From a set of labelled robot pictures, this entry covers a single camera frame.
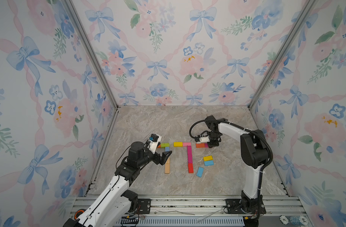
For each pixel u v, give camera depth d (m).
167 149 0.95
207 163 0.90
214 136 0.83
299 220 0.65
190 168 0.87
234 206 0.75
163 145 0.96
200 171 0.86
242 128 0.60
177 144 0.98
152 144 0.67
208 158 0.91
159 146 0.95
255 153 0.53
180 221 0.70
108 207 0.46
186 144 0.98
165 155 0.68
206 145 0.95
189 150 0.94
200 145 0.97
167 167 0.86
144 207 0.73
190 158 0.90
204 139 0.88
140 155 0.61
